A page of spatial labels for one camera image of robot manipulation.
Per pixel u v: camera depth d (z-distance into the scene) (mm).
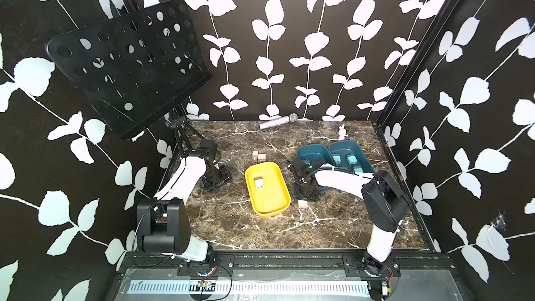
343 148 1069
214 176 719
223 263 745
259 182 930
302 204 875
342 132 1074
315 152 1102
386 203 484
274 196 901
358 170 971
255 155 1012
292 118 1185
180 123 798
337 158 1012
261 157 1020
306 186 674
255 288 702
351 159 1035
